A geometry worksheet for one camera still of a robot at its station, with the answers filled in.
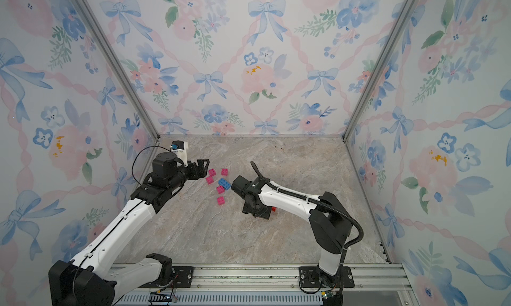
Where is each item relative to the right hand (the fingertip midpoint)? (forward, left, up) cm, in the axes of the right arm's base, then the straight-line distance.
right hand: (254, 212), depth 84 cm
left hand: (+13, +21, +19) cm, 31 cm away
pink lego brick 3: (+7, +16, -4) cm, 18 cm away
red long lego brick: (+3, -8, -3) cm, 9 cm away
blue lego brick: (+16, +15, -3) cm, 22 cm away
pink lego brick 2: (+19, +23, -4) cm, 30 cm away
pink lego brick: (+24, +16, -4) cm, 29 cm away
